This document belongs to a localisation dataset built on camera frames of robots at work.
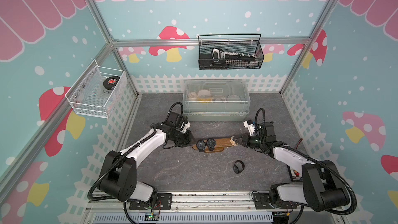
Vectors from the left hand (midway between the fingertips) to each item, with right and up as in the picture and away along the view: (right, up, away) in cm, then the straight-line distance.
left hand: (194, 145), depth 82 cm
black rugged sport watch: (+3, 0, +1) cm, 4 cm away
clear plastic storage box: (+13, +25, +13) cm, 31 cm away
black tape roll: (-43, +33, -3) cm, 55 cm away
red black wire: (+65, 0, +14) cm, 67 cm away
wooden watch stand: (+14, -1, +3) cm, 14 cm away
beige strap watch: (+21, +1, +2) cm, 21 cm away
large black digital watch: (+9, 0, +3) cm, 9 cm away
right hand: (+21, +3, +3) cm, 22 cm away
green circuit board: (-21, -31, -11) cm, 39 cm away
